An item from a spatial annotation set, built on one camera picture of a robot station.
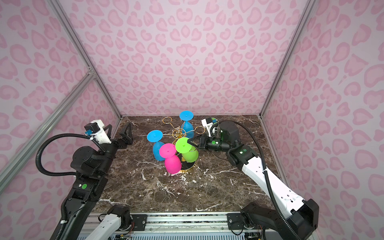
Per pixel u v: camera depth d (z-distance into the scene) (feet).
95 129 1.61
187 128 2.76
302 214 1.23
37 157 1.22
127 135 1.85
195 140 2.10
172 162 2.31
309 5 2.27
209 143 1.95
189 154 2.39
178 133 2.36
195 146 2.04
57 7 2.26
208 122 2.07
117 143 1.78
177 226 2.37
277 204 1.26
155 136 2.31
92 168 1.52
